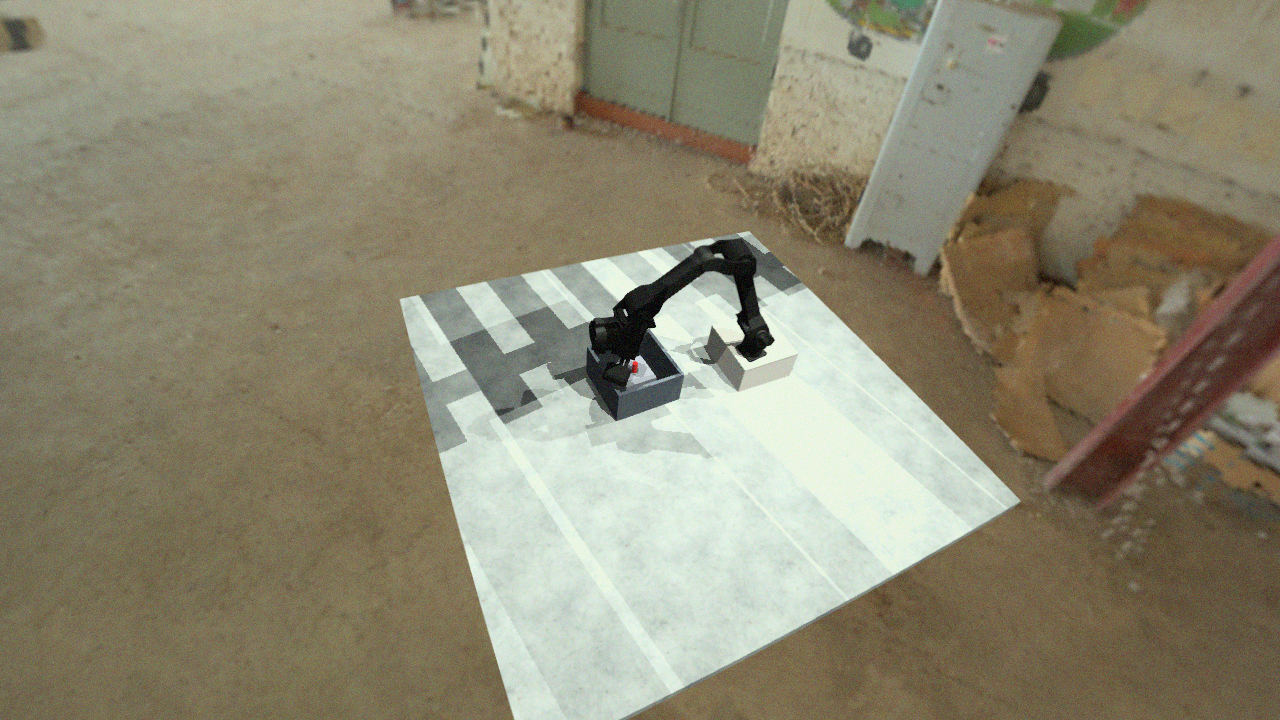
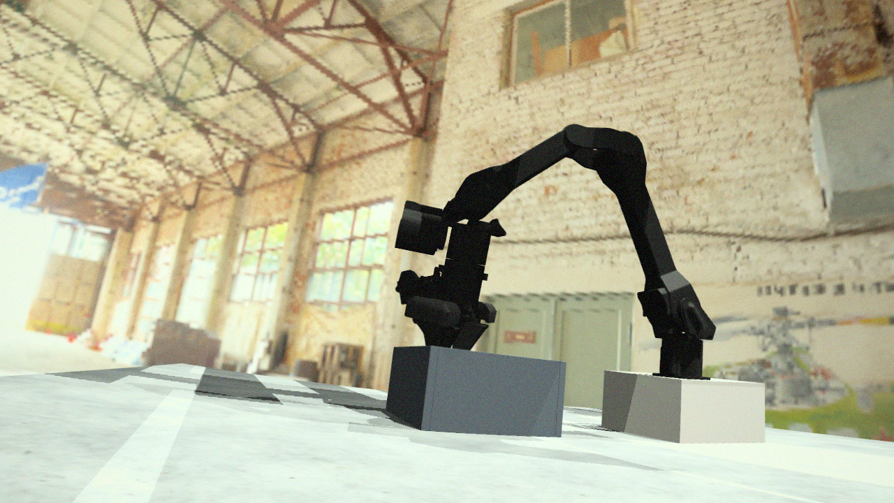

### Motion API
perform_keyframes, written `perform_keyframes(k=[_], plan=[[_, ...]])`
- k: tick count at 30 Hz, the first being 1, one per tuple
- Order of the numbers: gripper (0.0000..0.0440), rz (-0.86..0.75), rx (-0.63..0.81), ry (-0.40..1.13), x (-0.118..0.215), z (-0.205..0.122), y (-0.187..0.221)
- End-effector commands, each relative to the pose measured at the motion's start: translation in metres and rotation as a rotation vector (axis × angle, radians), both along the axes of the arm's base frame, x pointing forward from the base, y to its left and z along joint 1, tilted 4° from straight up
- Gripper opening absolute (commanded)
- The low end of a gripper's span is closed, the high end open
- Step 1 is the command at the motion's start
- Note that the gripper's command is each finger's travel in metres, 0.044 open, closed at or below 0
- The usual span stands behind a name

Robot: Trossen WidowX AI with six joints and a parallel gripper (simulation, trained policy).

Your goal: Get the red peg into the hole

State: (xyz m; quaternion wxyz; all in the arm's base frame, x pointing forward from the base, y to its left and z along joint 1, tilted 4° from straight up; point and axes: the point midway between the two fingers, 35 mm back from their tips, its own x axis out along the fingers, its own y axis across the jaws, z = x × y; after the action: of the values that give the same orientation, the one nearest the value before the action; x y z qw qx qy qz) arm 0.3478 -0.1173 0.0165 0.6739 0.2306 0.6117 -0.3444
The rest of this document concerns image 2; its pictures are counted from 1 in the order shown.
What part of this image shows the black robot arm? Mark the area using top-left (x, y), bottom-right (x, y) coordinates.
top-left (395, 124), bottom-right (717, 380)

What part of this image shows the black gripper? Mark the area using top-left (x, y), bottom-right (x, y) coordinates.
top-left (404, 258), bottom-right (497, 351)

